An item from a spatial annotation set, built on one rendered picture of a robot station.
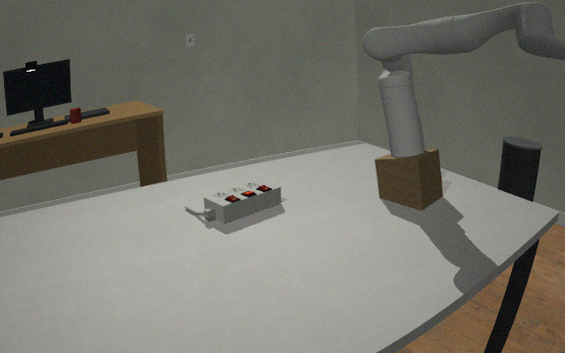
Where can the grey power strip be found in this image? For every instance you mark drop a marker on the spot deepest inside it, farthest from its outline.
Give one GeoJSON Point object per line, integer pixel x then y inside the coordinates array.
{"type": "Point", "coordinates": [240, 201]}

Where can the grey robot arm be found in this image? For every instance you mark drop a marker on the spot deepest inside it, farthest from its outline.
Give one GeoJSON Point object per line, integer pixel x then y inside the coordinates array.
{"type": "Point", "coordinates": [449, 35]}

